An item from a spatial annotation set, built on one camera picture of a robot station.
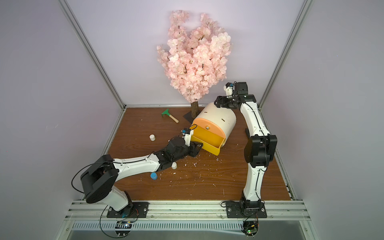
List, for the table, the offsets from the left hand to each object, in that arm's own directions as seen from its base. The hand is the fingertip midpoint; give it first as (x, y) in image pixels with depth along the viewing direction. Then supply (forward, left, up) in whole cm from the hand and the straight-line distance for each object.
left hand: (203, 145), depth 80 cm
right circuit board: (-35, -22, -17) cm, 45 cm away
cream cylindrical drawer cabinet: (+13, -12, +8) cm, 19 cm away
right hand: (+27, -12, +9) cm, 31 cm away
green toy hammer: (+36, +28, -13) cm, 47 cm away
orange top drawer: (+10, -3, +6) cm, 12 cm away
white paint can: (+13, +34, -14) cm, 39 cm away
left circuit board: (-36, +40, -19) cm, 57 cm away
